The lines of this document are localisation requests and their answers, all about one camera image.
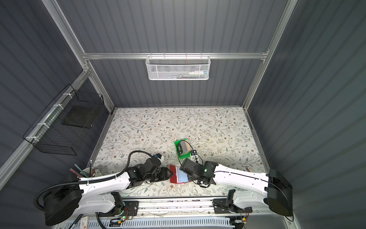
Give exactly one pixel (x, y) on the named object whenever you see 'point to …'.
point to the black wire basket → (63, 127)
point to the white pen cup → (88, 172)
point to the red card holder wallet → (178, 176)
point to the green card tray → (178, 148)
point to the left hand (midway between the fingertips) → (172, 175)
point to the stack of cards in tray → (186, 147)
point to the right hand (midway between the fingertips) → (192, 173)
